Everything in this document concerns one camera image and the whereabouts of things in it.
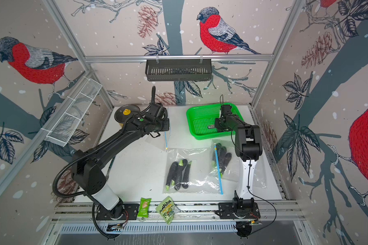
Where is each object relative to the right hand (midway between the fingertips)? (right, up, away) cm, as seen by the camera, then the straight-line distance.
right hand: (219, 122), depth 108 cm
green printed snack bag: (-33, -42, -34) cm, 63 cm away
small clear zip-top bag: (+2, -27, -25) cm, 37 cm away
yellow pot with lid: (-66, +7, -8) cm, 66 cm away
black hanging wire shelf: (-25, +37, -3) cm, 45 cm away
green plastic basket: (-12, +2, +5) cm, 14 cm away
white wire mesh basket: (-83, +4, -32) cm, 89 cm away
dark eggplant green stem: (-2, -20, -22) cm, 30 cm away
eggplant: (-28, -27, -26) cm, 47 cm away
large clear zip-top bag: (-16, -30, -28) cm, 44 cm away
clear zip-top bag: (-40, -12, -10) cm, 43 cm away
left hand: (-33, +1, -24) cm, 41 cm away
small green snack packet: (-44, -41, -34) cm, 69 cm away
